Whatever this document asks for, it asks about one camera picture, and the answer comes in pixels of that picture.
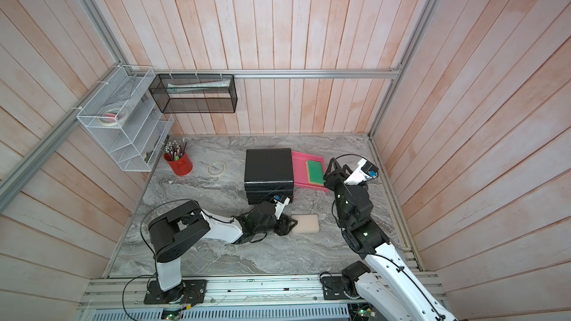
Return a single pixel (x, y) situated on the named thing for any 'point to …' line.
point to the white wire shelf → (136, 144)
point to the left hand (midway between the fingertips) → (291, 223)
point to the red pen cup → (182, 166)
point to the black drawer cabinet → (268, 172)
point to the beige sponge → (306, 224)
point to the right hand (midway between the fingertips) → (335, 160)
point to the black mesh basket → (195, 93)
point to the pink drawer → (300, 172)
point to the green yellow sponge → (315, 172)
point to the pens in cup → (176, 150)
